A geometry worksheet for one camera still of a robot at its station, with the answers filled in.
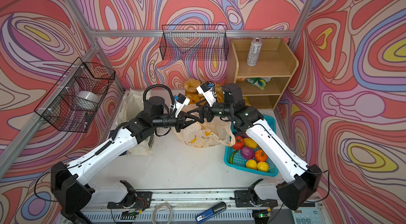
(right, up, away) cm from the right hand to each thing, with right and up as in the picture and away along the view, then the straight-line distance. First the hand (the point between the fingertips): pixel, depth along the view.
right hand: (194, 112), depth 66 cm
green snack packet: (+39, +17, +31) cm, 53 cm away
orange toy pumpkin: (+34, -24, +16) cm, 44 cm away
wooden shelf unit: (+37, +24, +19) cm, 48 cm away
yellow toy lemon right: (+34, -28, +12) cm, 46 cm away
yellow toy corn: (+30, -18, +20) cm, 40 cm away
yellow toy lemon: (+28, -27, +14) cm, 42 cm away
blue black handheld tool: (+9, -42, +1) cm, 43 cm away
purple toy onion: (+28, -23, +17) cm, 40 cm away
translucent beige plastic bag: (+12, -13, +26) cm, 32 cm away
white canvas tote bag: (-38, +3, +22) cm, 44 cm away
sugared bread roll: (-5, +17, +46) cm, 49 cm away
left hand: (+1, -3, +1) cm, 4 cm away
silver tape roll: (-49, +5, +4) cm, 50 cm away
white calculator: (+50, -45, +3) cm, 68 cm away
